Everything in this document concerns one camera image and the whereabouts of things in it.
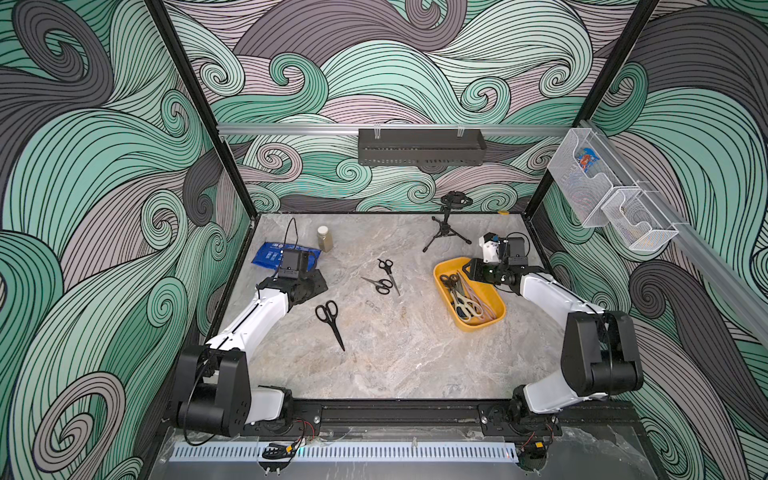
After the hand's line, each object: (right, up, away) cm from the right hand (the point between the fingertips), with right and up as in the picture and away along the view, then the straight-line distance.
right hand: (471, 269), depth 93 cm
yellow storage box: (-6, +1, +5) cm, 8 cm away
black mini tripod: (-7, +22, -1) cm, 23 cm away
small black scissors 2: (-28, -7, +6) cm, 29 cm away
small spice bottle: (-49, +10, +11) cm, 51 cm away
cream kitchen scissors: (-3, -11, -2) cm, 12 cm away
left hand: (-47, -3, -5) cm, 48 cm away
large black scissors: (-46, -14, 0) cm, 48 cm away
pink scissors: (+5, -13, -1) cm, 14 cm away
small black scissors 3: (-26, 0, +12) cm, 29 cm away
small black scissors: (-5, -5, +6) cm, 9 cm away
